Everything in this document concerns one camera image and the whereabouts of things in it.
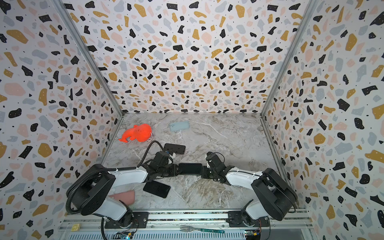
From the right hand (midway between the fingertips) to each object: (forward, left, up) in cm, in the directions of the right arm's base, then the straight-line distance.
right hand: (197, 170), depth 87 cm
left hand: (0, +9, 0) cm, 9 cm away
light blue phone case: (+38, +16, -5) cm, 42 cm away
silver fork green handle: (-28, +4, -2) cm, 29 cm away
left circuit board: (-31, +34, -3) cm, 46 cm away
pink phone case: (-14, +38, -4) cm, 41 cm away
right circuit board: (-30, -28, -4) cm, 41 cm away
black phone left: (-10, +22, -1) cm, 24 cm away
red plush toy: (+24, +38, +4) cm, 45 cm away
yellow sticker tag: (-29, +56, 0) cm, 63 cm away
